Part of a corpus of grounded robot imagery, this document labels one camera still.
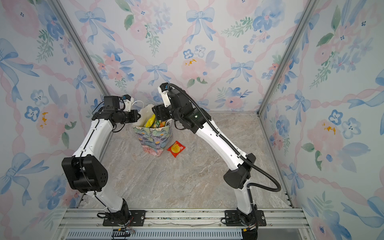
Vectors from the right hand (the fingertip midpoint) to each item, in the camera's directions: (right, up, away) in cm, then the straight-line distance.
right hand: (158, 105), depth 69 cm
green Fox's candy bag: (-6, -8, +19) cm, 22 cm away
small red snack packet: (+5, -24, +29) cm, 38 cm away
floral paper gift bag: (-7, -17, +16) cm, 24 cm away
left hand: (-14, -2, +17) cm, 22 cm away
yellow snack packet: (-8, -6, +15) cm, 18 cm away
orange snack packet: (-3, -8, +21) cm, 23 cm away
